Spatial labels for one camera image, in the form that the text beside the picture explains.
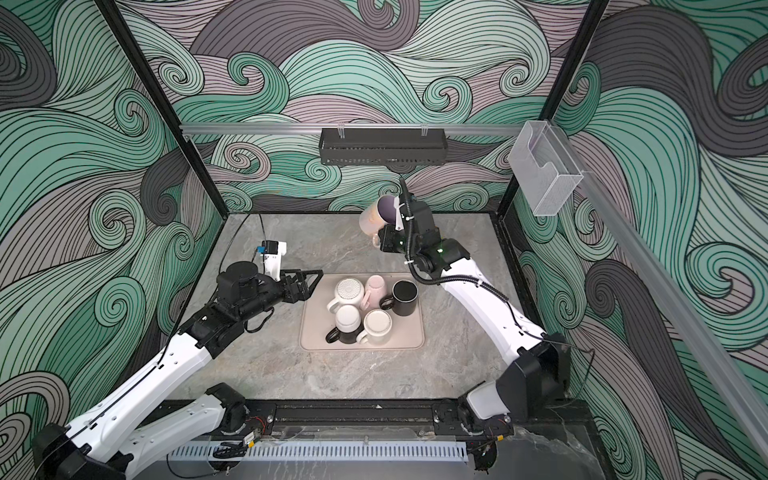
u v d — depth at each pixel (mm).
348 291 880
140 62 789
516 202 1145
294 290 634
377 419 744
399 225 671
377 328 815
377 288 877
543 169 789
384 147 955
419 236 561
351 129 928
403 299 853
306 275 646
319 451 697
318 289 670
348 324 797
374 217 734
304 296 635
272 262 643
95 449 380
